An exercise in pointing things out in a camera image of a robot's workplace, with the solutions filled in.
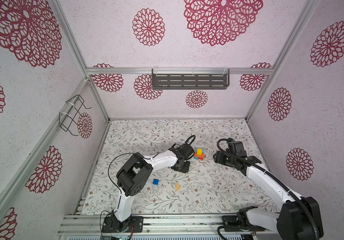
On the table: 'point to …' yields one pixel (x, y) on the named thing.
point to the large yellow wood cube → (199, 151)
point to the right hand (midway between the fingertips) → (217, 154)
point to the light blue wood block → (203, 151)
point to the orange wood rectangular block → (200, 157)
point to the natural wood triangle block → (177, 186)
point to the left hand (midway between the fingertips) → (183, 170)
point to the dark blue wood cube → (156, 181)
